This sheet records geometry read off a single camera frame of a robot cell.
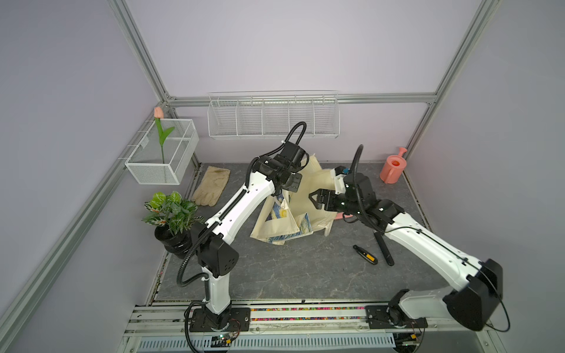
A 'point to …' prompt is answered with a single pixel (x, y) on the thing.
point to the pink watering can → (393, 168)
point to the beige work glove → (210, 189)
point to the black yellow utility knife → (366, 255)
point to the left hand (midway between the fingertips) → (290, 181)
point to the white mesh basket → (146, 162)
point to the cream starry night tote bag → (289, 215)
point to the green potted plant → (174, 218)
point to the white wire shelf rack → (271, 115)
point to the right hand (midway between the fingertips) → (319, 195)
